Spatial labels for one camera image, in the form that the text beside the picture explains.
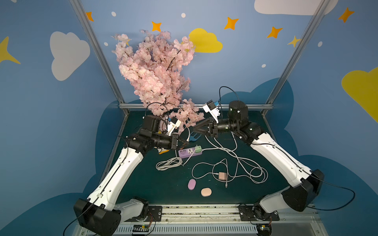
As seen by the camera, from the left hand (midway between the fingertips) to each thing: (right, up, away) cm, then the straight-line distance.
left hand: (188, 142), depth 67 cm
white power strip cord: (+25, -8, +30) cm, 40 cm away
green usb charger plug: (+6, -7, +25) cm, 27 cm away
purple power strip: (-2, -10, +28) cm, 30 cm away
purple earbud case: (+2, -26, +16) cm, 31 cm away
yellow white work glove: (-18, -9, +29) cm, 35 cm away
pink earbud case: (+10, -29, +13) cm, 33 cm away
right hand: (+4, +7, -4) cm, 9 cm away
